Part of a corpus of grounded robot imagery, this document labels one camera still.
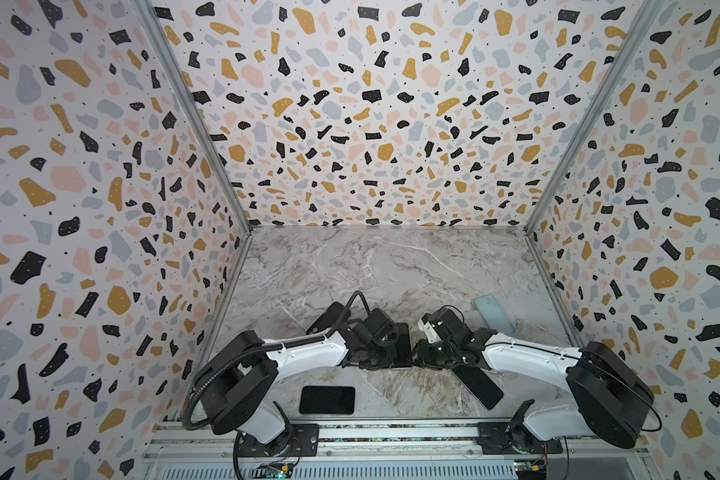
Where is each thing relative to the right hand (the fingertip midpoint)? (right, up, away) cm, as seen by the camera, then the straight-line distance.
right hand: (404, 358), depth 82 cm
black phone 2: (0, +1, -2) cm, 2 cm away
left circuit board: (-32, -22, -12) cm, 41 cm away
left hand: (-1, 0, -1) cm, 2 cm away
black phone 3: (+21, -8, +1) cm, 22 cm away
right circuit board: (+29, -23, -11) cm, 39 cm away
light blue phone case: (+31, +9, +16) cm, 36 cm away
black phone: (-21, -11, -1) cm, 24 cm away
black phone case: (-24, +8, +16) cm, 30 cm away
